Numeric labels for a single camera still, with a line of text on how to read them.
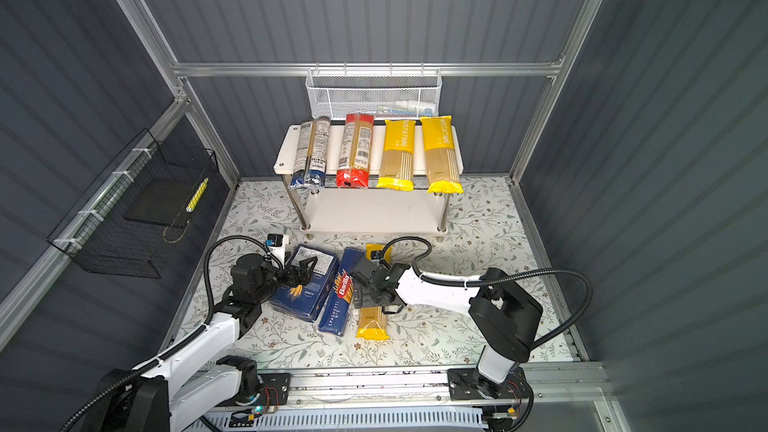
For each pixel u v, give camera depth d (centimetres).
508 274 48
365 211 102
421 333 83
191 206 75
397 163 74
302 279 77
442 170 71
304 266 77
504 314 45
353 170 72
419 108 91
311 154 75
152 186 79
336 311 83
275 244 73
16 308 50
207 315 60
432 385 76
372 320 82
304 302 83
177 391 46
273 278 72
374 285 64
